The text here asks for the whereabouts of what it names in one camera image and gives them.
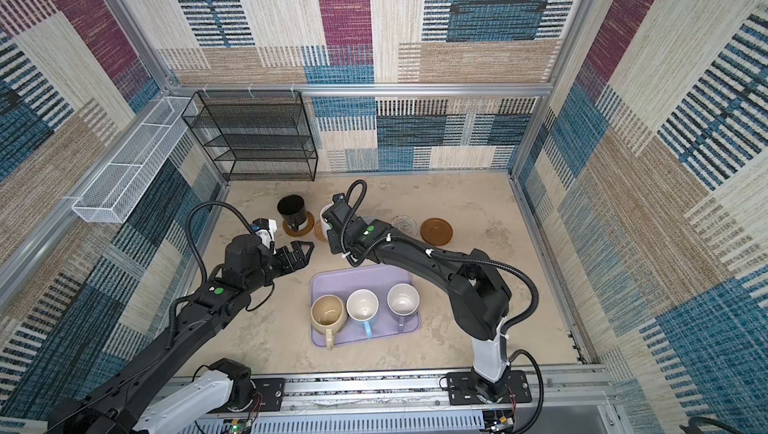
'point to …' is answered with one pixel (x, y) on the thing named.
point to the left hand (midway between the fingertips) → (303, 244)
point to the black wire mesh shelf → (256, 135)
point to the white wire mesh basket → (107, 198)
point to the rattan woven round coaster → (318, 230)
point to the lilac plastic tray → (378, 279)
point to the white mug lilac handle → (403, 299)
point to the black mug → (293, 210)
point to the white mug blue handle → (363, 305)
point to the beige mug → (328, 316)
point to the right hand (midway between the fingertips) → (341, 237)
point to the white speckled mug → (325, 226)
